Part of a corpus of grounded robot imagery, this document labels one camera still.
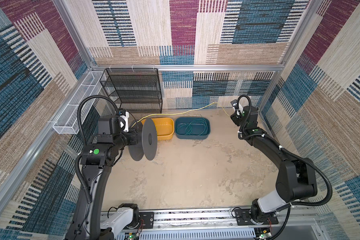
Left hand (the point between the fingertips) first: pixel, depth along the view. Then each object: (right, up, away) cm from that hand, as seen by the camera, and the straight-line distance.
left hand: (134, 128), depth 67 cm
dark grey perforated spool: (+6, -5, +1) cm, 8 cm away
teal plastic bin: (+20, +4, +41) cm, 46 cm away
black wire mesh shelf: (-12, +26, +42) cm, 51 cm away
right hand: (+57, +10, +20) cm, 61 cm away
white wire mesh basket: (-45, +3, +21) cm, 49 cm away
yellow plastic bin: (+9, -1, +44) cm, 45 cm away
